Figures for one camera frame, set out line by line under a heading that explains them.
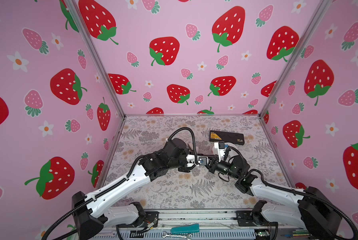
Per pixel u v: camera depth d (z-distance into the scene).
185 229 0.72
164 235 0.70
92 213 0.39
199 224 0.73
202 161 0.56
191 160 0.56
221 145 0.67
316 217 0.41
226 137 1.07
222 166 0.66
